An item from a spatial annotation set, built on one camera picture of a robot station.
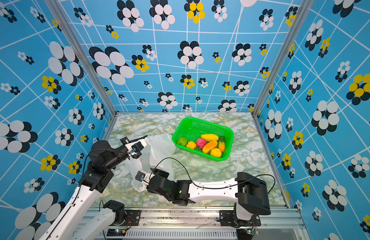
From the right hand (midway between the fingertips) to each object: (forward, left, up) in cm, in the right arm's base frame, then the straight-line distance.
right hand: (151, 172), depth 72 cm
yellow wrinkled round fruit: (+17, -34, -12) cm, 40 cm away
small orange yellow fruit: (+23, -20, -10) cm, 32 cm away
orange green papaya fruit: (+25, -39, -12) cm, 48 cm away
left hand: (+11, +2, +16) cm, 20 cm away
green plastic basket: (+39, -20, -15) cm, 46 cm away
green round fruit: (+25, -14, -10) cm, 31 cm away
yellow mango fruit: (+29, -31, -11) cm, 44 cm away
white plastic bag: (+7, -3, +5) cm, 9 cm away
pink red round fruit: (+24, -25, -11) cm, 37 cm away
